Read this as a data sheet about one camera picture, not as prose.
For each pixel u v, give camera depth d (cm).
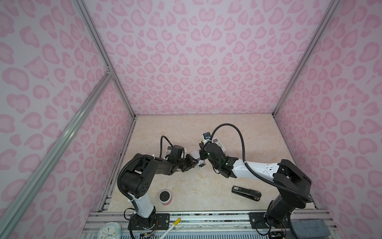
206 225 72
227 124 69
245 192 79
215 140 103
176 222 73
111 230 69
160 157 81
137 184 47
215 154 62
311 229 69
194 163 87
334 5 69
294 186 44
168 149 97
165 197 77
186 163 84
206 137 72
